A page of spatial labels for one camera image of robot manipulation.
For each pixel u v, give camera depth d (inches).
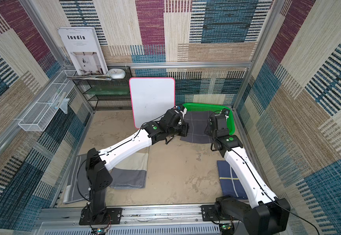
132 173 34.3
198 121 32.7
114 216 28.8
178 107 26.9
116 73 35.3
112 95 37.0
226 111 25.6
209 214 28.8
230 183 32.9
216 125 22.1
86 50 31.2
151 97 77.6
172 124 23.8
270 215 14.5
